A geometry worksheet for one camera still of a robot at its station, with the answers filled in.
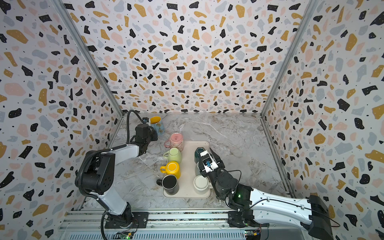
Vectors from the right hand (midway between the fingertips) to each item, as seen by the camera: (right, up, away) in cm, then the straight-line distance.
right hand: (205, 150), depth 66 cm
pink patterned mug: (-17, +2, +26) cm, 31 cm away
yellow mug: (-17, -12, +16) cm, 27 cm away
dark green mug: (-4, -4, +21) cm, 22 cm away
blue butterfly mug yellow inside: (-32, +14, +32) cm, 47 cm away
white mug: (-1, -19, +12) cm, 23 cm away
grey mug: (-4, -14, +19) cm, 24 cm away
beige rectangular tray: (-9, -17, +26) cm, 32 cm away
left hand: (-33, +10, +29) cm, 45 cm away
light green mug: (-18, -6, +21) cm, 28 cm away
